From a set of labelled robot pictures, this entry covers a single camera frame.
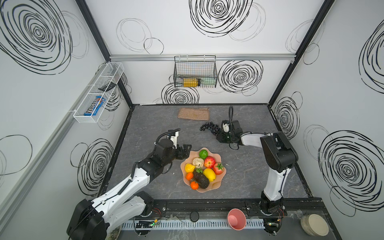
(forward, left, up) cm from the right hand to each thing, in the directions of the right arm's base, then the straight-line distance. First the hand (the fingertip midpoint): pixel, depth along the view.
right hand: (217, 136), depth 100 cm
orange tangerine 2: (-33, +15, +6) cm, 37 cm away
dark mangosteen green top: (-25, +13, +5) cm, 29 cm away
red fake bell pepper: (-21, +7, +6) cm, 23 cm away
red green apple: (-25, +3, +8) cm, 26 cm away
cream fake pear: (-22, +13, +8) cm, 27 cm away
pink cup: (-46, -5, -1) cm, 47 cm away
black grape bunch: (+4, +2, +3) cm, 5 cm away
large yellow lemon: (-27, +7, +5) cm, 29 cm away
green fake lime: (-17, +10, +8) cm, 21 cm away
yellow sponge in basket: (+17, +18, +32) cm, 40 cm away
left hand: (-16, +20, +15) cm, 29 cm away
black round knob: (-47, +15, +9) cm, 50 cm away
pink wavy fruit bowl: (-24, +11, +3) cm, 27 cm away
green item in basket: (+17, +8, +33) cm, 38 cm away
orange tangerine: (-29, +18, +5) cm, 34 cm away
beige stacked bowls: (-49, -37, +5) cm, 62 cm away
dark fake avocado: (-31, +12, +8) cm, 35 cm away
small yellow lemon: (-24, +18, +6) cm, 31 cm away
